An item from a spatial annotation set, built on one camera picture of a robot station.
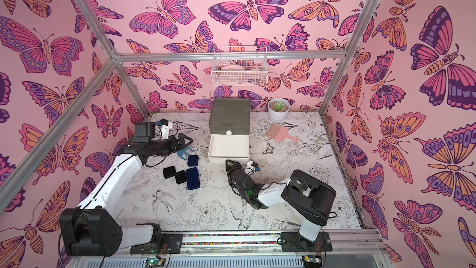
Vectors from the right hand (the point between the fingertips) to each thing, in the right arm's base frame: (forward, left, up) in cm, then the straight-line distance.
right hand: (219, 166), depth 84 cm
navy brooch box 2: (-5, +13, -10) cm, 18 cm away
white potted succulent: (+39, -30, -1) cm, 49 cm away
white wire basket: (+40, -8, +23) cm, 47 cm away
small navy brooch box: (+9, +16, -10) cm, 21 cm away
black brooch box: (+1, +27, -9) cm, 28 cm away
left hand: (+7, +14, +9) cm, 19 cm away
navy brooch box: (0, +15, -10) cm, 18 cm away
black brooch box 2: (0, +21, -10) cm, 23 cm away
